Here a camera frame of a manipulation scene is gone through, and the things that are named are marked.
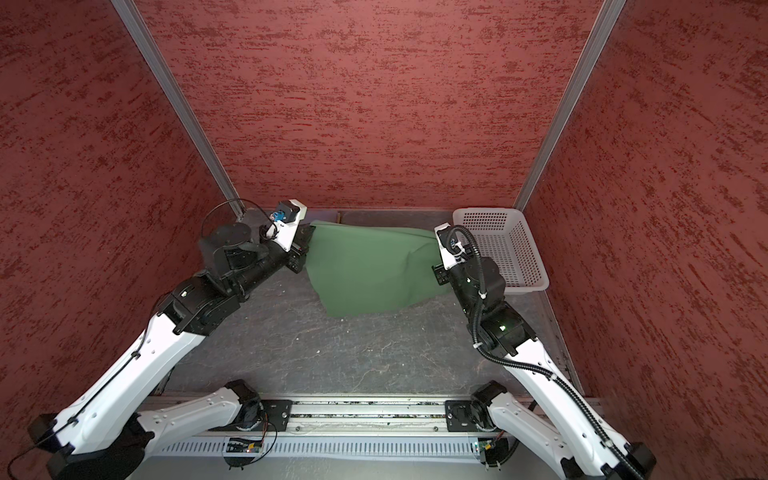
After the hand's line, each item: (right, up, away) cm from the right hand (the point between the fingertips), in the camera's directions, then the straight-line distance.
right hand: (443, 243), depth 69 cm
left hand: (-30, +3, -6) cm, 31 cm away
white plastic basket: (+31, +3, +44) cm, 54 cm away
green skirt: (-19, -6, -1) cm, 20 cm away
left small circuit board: (-49, -51, +3) cm, 71 cm away
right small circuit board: (+11, -50, +3) cm, 51 cm away
